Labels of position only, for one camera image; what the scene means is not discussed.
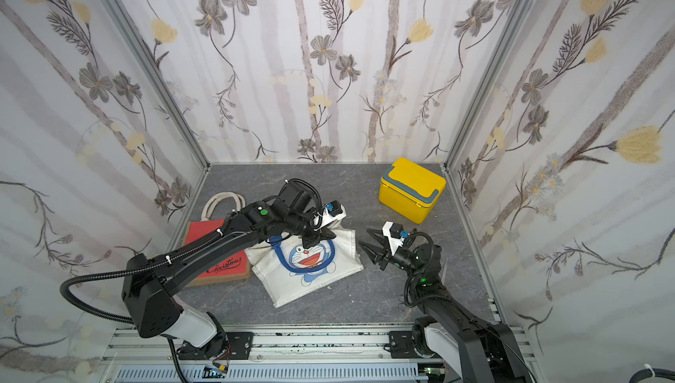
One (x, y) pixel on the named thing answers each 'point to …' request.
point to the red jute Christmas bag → (215, 212)
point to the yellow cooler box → (410, 190)
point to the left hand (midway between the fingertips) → (335, 230)
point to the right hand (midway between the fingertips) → (368, 238)
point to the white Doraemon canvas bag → (289, 270)
